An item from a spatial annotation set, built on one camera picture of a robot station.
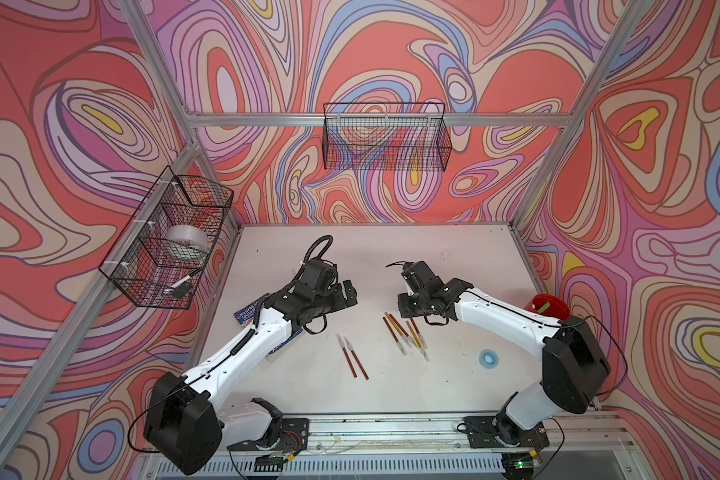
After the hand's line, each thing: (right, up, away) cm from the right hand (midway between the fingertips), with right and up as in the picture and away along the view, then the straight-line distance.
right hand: (405, 313), depth 86 cm
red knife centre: (+1, -8, +5) cm, 9 cm away
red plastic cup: (+41, +3, -2) cm, 41 cm away
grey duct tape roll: (-56, +22, -12) cm, 62 cm away
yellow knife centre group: (-1, -6, +5) cm, 8 cm away
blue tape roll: (+24, -13, 0) cm, 28 cm away
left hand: (-16, +6, -5) cm, 18 cm away
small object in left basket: (-57, +9, -14) cm, 60 cm away
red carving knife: (-14, -14, -2) cm, 20 cm away
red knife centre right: (+5, -7, +5) cm, 10 cm away
